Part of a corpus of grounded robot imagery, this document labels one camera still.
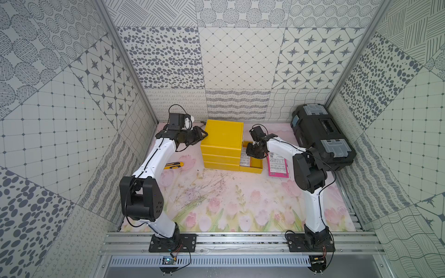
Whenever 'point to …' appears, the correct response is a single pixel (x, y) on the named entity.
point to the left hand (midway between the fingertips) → (204, 132)
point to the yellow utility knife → (174, 165)
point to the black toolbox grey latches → (313, 125)
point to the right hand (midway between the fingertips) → (250, 155)
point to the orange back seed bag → (245, 160)
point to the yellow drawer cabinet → (221, 148)
